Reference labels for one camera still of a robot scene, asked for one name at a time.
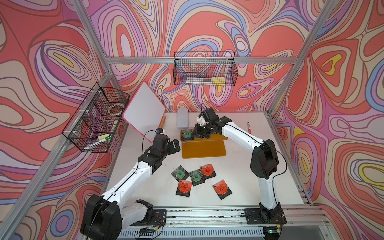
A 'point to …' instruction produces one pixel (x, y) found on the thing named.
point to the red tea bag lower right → (222, 189)
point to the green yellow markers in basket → (103, 138)
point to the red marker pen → (249, 129)
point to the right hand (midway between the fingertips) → (192, 138)
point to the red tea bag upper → (207, 171)
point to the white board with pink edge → (145, 112)
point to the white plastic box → (182, 118)
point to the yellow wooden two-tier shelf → (213, 146)
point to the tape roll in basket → (116, 104)
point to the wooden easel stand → (163, 122)
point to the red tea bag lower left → (184, 188)
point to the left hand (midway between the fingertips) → (173, 143)
